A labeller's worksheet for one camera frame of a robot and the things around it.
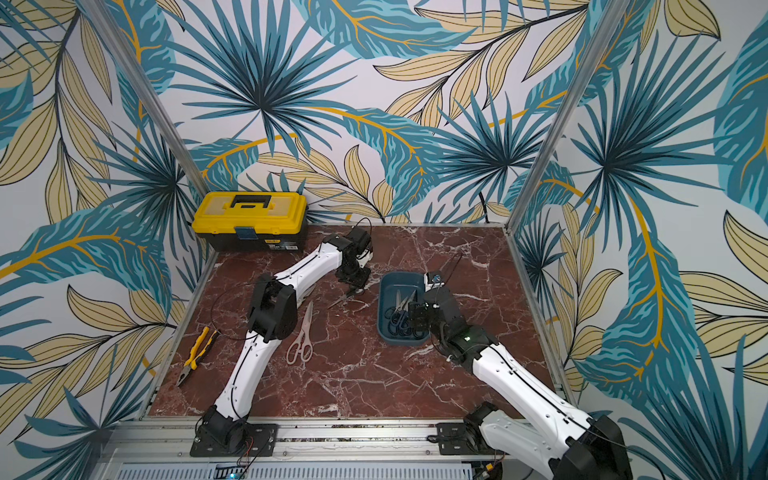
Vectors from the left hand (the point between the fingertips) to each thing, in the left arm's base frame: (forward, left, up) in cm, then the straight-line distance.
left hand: (360, 285), depth 100 cm
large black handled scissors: (-14, -15, 0) cm, 20 cm away
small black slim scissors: (-4, +5, -3) cm, 7 cm away
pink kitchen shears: (-21, +15, -1) cm, 26 cm away
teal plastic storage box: (0, -15, +2) cm, 16 cm away
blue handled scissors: (-10, -10, -1) cm, 14 cm away
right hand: (-14, -19, +14) cm, 27 cm away
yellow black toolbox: (+15, +36, +14) cm, 41 cm away
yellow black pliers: (-24, +46, -1) cm, 52 cm away
